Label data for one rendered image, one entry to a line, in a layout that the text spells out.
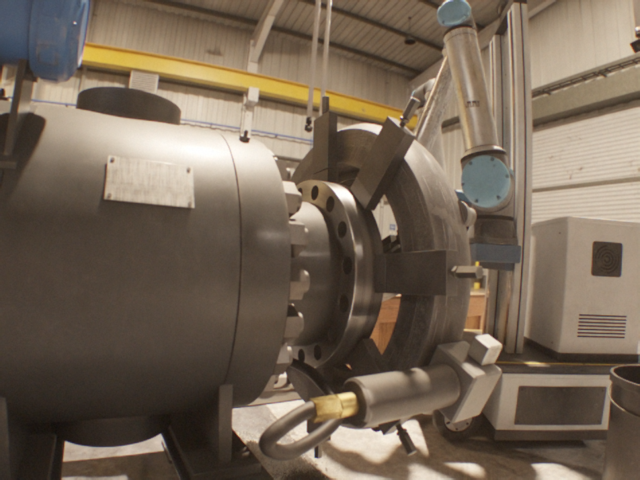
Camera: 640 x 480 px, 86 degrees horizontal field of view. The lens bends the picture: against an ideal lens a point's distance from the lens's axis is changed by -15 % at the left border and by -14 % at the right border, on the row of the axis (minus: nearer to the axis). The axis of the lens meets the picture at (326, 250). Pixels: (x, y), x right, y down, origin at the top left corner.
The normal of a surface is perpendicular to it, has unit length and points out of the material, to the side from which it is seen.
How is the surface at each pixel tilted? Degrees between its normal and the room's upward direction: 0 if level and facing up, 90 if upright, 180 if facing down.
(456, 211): 66
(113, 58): 90
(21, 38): 139
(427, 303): 90
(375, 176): 90
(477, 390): 113
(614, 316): 90
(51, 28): 122
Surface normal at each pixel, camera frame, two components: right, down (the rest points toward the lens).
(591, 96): -0.90, -0.06
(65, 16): 0.73, 0.32
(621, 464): -0.97, -0.01
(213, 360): 0.45, 0.45
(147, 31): 0.43, 0.02
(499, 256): -0.08, -0.02
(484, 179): -0.47, 0.04
